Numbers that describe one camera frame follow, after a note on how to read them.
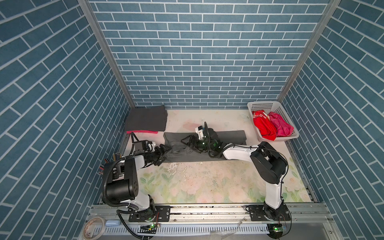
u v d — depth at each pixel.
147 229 0.72
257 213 0.74
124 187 0.45
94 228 0.71
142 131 1.05
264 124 0.96
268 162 0.52
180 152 0.94
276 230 0.70
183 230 0.77
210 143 0.72
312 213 0.76
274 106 1.15
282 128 0.99
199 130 0.84
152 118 1.12
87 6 0.70
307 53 0.87
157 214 0.73
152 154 0.81
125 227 0.68
